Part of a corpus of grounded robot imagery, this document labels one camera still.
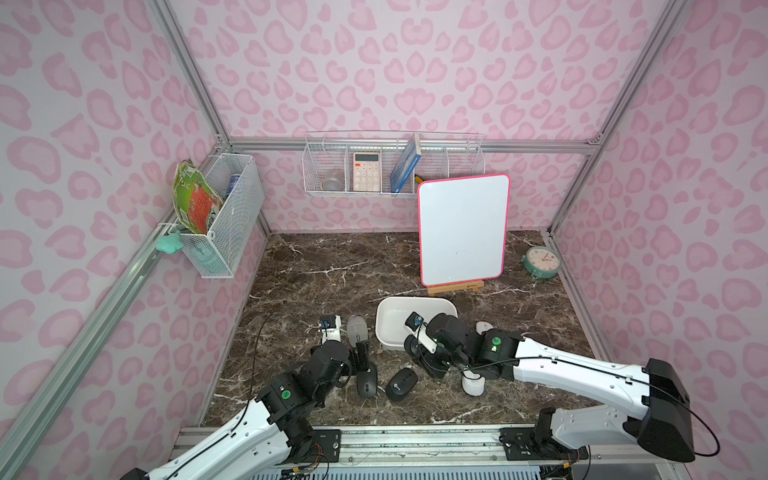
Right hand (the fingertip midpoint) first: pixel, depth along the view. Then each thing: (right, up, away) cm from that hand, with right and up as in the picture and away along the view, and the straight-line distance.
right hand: (420, 350), depth 75 cm
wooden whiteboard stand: (+19, +14, +22) cm, 32 cm away
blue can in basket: (-54, +45, +12) cm, 71 cm away
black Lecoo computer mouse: (-5, -11, +5) cm, 13 cm away
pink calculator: (-15, +51, +20) cm, 57 cm away
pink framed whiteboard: (+15, +33, +16) cm, 39 cm away
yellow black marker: (+1, +49, +23) cm, 54 cm away
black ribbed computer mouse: (-14, -11, +6) cm, 19 cm away
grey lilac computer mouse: (-18, +1, +15) cm, 23 cm away
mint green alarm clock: (+46, +22, +31) cm, 60 cm away
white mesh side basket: (-48, +25, -3) cm, 54 cm away
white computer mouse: (+15, -10, +5) cm, 19 cm away
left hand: (-17, +2, +2) cm, 17 cm away
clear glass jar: (-26, +47, +21) cm, 58 cm away
